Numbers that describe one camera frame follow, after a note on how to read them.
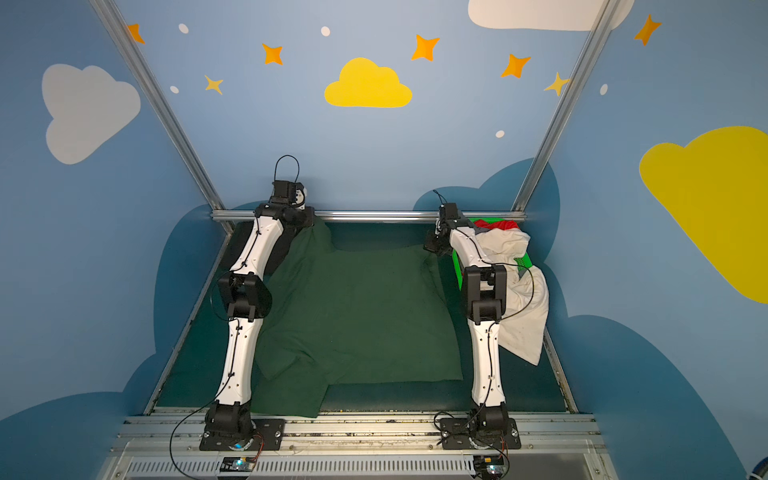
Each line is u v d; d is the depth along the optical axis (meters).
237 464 0.71
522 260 1.01
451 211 0.91
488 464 0.72
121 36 0.72
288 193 0.84
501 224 1.12
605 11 0.69
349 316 0.99
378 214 1.36
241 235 1.15
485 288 0.69
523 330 0.94
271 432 0.75
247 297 0.67
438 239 0.96
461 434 0.74
